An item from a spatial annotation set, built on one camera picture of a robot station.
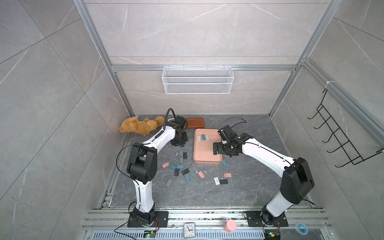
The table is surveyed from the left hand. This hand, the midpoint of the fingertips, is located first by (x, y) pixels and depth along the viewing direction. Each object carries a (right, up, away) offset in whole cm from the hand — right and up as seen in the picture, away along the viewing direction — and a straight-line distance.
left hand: (185, 140), depth 95 cm
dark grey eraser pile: (-1, -11, +3) cm, 11 cm away
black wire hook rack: (+71, +1, -32) cm, 78 cm away
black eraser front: (+23, -24, -8) cm, 34 cm away
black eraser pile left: (-5, -20, -5) cm, 21 cm away
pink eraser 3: (+26, -20, -7) cm, 34 cm away
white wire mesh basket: (+8, +41, +6) cm, 42 cm away
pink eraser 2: (+10, -21, -7) cm, 24 cm away
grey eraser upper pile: (-3, -9, +3) cm, 10 cm away
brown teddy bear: (-35, +11, +3) cm, 37 cm away
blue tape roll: (+58, -41, -24) cm, 75 cm away
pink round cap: (+22, -35, -30) cm, 51 cm away
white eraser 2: (+15, +1, +11) cm, 18 cm away
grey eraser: (-9, -24, -9) cm, 27 cm away
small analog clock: (+4, -40, -26) cm, 48 cm away
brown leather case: (+7, +12, +17) cm, 22 cm away
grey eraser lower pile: (-3, -13, 0) cm, 13 cm away
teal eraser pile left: (-8, -16, -4) cm, 18 cm away
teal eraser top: (+12, +1, +12) cm, 17 cm away
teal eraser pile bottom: (+1, -22, -8) cm, 23 cm away
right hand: (+22, -6, -8) cm, 24 cm away
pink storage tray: (+12, -1, +9) cm, 15 cm away
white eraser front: (+19, -23, -9) cm, 31 cm away
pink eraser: (-13, -15, -2) cm, 20 cm away
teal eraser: (+25, -15, -2) cm, 29 cm away
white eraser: (+9, +1, +10) cm, 13 cm away
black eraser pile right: (+1, -19, -5) cm, 19 cm away
